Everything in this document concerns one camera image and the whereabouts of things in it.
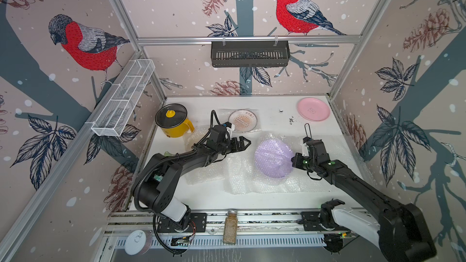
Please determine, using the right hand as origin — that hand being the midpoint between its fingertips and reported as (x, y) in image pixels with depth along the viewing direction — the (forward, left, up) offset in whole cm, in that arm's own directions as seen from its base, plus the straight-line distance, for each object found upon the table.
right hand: (291, 156), depth 87 cm
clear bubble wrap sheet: (-7, +26, -5) cm, 27 cm away
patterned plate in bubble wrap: (+25, +24, -4) cm, 35 cm away
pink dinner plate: (+36, -20, -5) cm, 42 cm away
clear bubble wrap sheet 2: (+9, +11, +4) cm, 15 cm away
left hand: (+4, +22, +6) cm, 23 cm away
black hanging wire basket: (+52, +21, +24) cm, 61 cm away
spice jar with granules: (-31, +28, 0) cm, 42 cm away
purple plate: (-1, +9, 0) cm, 9 cm away
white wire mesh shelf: (+1, +76, +26) cm, 80 cm away
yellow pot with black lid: (+16, +63, +6) cm, 66 cm away
